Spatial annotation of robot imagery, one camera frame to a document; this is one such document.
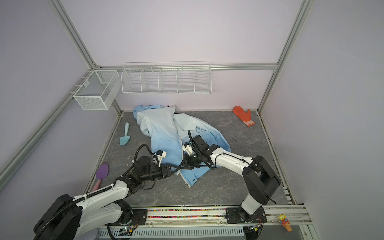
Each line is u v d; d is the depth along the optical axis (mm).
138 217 736
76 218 409
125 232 723
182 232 1142
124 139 1050
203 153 662
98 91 1024
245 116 1179
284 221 699
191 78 1024
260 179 446
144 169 656
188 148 790
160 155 769
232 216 733
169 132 940
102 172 906
